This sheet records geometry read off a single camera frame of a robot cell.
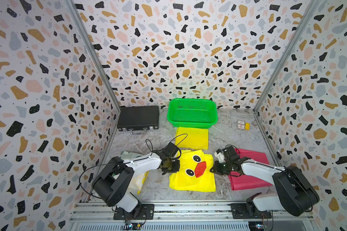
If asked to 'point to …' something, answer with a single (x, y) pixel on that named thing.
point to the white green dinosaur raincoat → (137, 182)
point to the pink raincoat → (244, 182)
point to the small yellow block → (247, 126)
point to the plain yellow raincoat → (192, 137)
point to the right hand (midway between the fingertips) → (210, 170)
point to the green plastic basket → (192, 113)
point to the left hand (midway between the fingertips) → (180, 169)
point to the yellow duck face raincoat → (196, 173)
